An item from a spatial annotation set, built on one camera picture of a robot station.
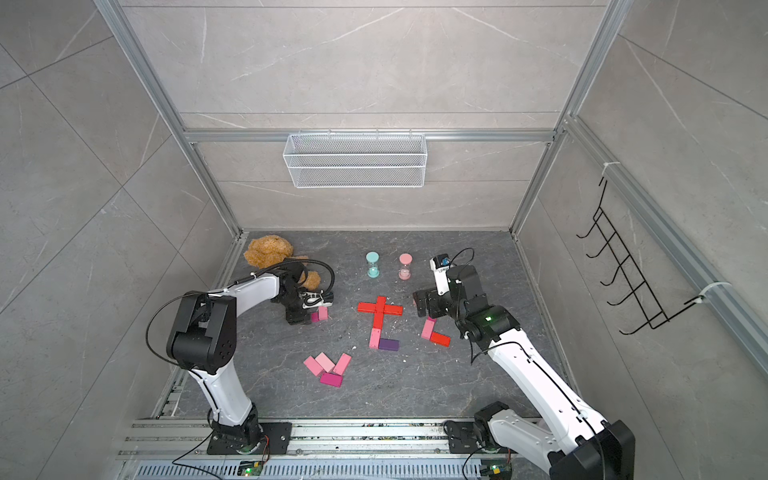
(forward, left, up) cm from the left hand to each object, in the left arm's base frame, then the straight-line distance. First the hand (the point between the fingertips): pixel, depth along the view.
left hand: (307, 305), depth 98 cm
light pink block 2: (-20, -8, 0) cm, 21 cm away
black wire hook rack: (-18, -83, +30) cm, 90 cm away
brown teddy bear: (+18, +14, +8) cm, 24 cm away
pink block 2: (-20, -13, 0) cm, 24 cm away
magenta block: (-5, -3, 0) cm, 6 cm away
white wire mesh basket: (+39, -17, +29) cm, 52 cm away
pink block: (-20, -5, -1) cm, 20 cm away
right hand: (-8, -40, +20) cm, 45 cm away
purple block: (-15, -27, 0) cm, 31 cm away
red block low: (+1, -25, -1) cm, 25 cm away
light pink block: (-4, -6, 0) cm, 7 cm away
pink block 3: (-12, -23, 0) cm, 26 cm away
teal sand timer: (+13, -22, +7) cm, 27 cm away
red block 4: (-13, -43, -1) cm, 45 cm away
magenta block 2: (-24, -10, -1) cm, 26 cm away
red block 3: (-6, -24, -1) cm, 24 cm away
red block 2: (-2, -28, -1) cm, 28 cm away
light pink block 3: (-10, -40, 0) cm, 41 cm away
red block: (-2, -20, 0) cm, 20 cm away
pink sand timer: (+11, -34, +1) cm, 35 cm away
